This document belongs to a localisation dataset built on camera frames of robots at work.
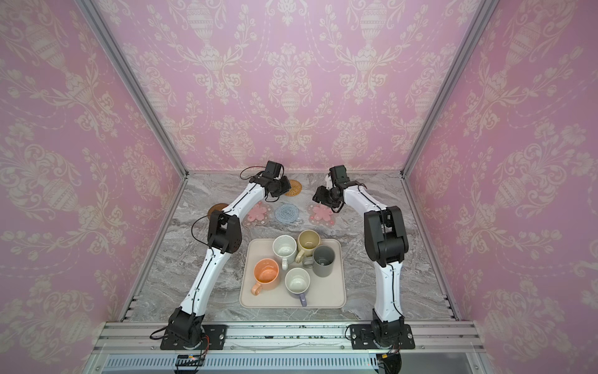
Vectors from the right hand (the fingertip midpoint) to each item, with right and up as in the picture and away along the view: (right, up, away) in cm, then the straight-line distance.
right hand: (319, 197), depth 101 cm
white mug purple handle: (-9, -31, -16) cm, 36 cm away
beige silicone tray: (0, -33, -19) cm, 38 cm away
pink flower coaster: (+1, -8, +5) cm, 9 cm away
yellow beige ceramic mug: (-5, -17, -7) cm, 19 cm away
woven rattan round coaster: (-10, +5, +13) cm, 18 cm away
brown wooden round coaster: (-47, -4, +6) cm, 48 cm away
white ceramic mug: (-14, -20, -7) cm, 26 cm away
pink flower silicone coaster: (-27, -8, +3) cm, 28 cm away
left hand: (-13, +6, +10) cm, 17 cm away
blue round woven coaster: (-14, -7, +5) cm, 17 cm away
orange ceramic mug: (-21, -28, -14) cm, 37 cm away
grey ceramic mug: (+1, -22, -16) cm, 27 cm away
